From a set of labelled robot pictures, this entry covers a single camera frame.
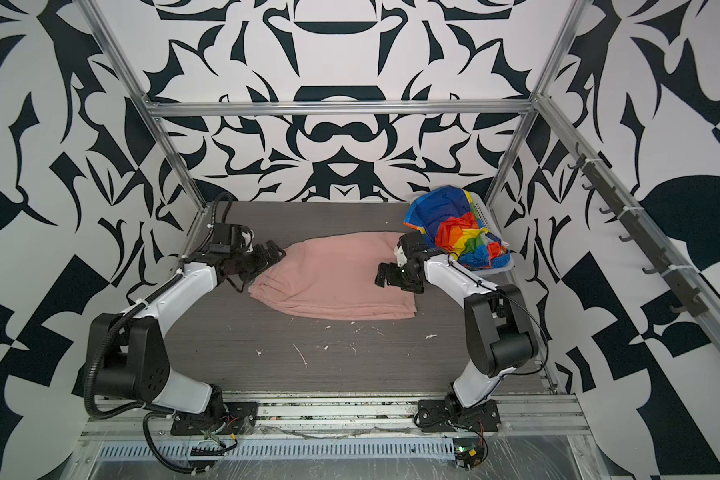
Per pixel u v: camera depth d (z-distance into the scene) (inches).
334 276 40.9
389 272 32.7
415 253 28.0
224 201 48.8
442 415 29.4
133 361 17.3
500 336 18.2
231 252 27.1
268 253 31.9
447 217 41.5
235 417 28.7
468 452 28.0
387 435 28.7
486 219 41.2
